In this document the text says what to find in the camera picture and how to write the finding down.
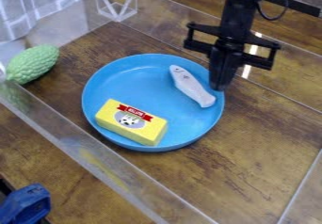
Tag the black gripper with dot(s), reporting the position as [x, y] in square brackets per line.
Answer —
[223, 41]

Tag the blue round tray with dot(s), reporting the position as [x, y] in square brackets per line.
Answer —
[138, 80]

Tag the white toy fish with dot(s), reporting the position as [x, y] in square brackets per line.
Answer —
[190, 86]

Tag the clear acrylic barrier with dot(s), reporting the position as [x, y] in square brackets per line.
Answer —
[253, 172]

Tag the yellow butter box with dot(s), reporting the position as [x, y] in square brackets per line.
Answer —
[131, 122]

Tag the green bumpy toy gourd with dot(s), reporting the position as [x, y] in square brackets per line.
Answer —
[32, 63]

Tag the grey checkered cloth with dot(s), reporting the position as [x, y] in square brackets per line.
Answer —
[19, 15]

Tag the blue plastic clamp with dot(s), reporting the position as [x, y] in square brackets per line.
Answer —
[26, 205]

